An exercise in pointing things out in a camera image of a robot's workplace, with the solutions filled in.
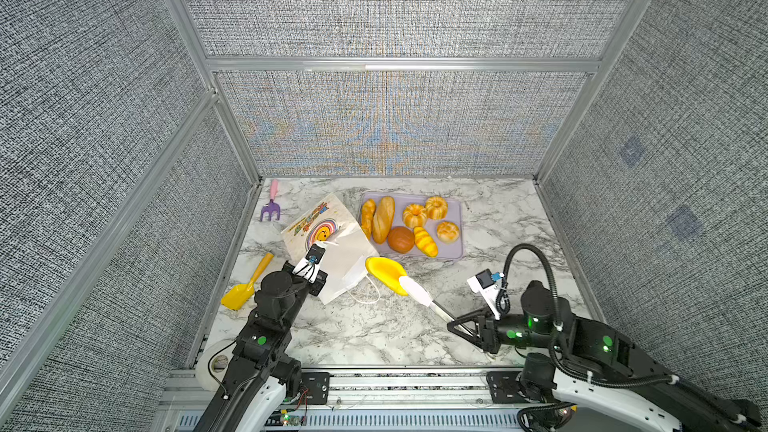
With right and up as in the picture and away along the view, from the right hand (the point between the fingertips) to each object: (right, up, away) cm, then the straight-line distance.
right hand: (451, 325), depth 62 cm
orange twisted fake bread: (-19, +23, +45) cm, 53 cm away
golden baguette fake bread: (-14, +20, +40) cm, 47 cm away
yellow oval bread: (-13, +10, +6) cm, 18 cm away
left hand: (-31, +14, +13) cm, 37 cm away
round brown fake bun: (-9, +14, +34) cm, 38 cm away
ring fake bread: (+5, +24, +45) cm, 51 cm away
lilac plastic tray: (+9, +10, +36) cm, 38 cm away
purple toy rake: (-55, +25, +48) cm, 77 cm away
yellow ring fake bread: (-3, +21, +42) cm, 47 cm away
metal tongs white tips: (-5, +5, +2) cm, 7 cm away
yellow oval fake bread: (0, +13, +36) cm, 38 cm away
